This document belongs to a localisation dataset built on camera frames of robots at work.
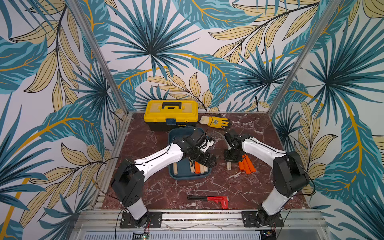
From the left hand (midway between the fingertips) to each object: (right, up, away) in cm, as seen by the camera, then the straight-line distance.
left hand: (208, 163), depth 79 cm
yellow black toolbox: (-28, +27, +19) cm, 44 cm away
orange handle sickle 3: (+27, -5, +12) cm, 30 cm away
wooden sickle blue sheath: (-1, -5, +9) cm, 11 cm away
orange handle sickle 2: (+24, -4, +13) cm, 28 cm away
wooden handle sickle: (-3, -5, +9) cm, 11 cm away
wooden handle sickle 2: (-9, +2, -11) cm, 14 cm away
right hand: (+13, -1, +12) cm, 18 cm away
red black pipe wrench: (+8, -19, 0) cm, 21 cm away
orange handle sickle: (+21, -4, +12) cm, 25 cm away
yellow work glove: (+9, +23, +33) cm, 42 cm away
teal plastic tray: (-14, -4, +11) cm, 18 cm away
